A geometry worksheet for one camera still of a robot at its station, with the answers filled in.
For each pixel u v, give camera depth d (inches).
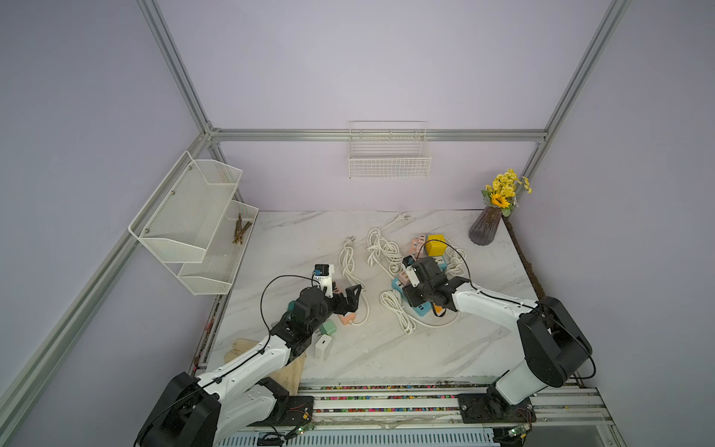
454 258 41.1
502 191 35.8
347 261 39.6
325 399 30.2
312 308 24.3
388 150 37.4
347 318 34.8
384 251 41.8
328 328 33.9
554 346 17.7
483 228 42.1
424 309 35.5
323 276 28.1
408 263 32.4
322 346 30.8
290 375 31.3
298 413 28.8
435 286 27.5
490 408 25.6
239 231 37.8
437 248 39.3
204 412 15.7
